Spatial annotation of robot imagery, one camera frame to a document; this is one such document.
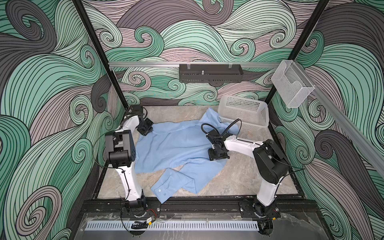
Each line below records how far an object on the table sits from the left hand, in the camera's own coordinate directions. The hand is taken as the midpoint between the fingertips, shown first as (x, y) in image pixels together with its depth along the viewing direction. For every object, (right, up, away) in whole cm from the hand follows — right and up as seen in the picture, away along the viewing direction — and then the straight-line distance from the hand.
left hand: (154, 126), depth 99 cm
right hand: (+40, -19, -6) cm, 45 cm away
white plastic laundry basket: (+75, +8, +16) cm, 77 cm away
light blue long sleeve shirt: (+20, -13, -10) cm, 25 cm away
